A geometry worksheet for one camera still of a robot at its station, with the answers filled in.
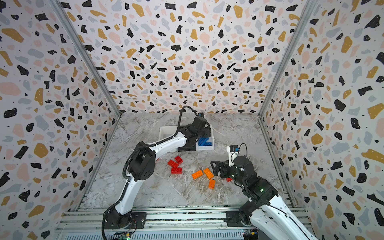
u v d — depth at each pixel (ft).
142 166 1.82
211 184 2.79
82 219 2.46
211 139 3.47
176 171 2.95
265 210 1.60
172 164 3.02
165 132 3.52
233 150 2.06
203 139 3.30
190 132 2.43
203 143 3.28
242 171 1.69
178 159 3.11
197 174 2.95
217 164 2.06
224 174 2.06
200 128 2.51
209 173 2.94
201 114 2.82
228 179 2.83
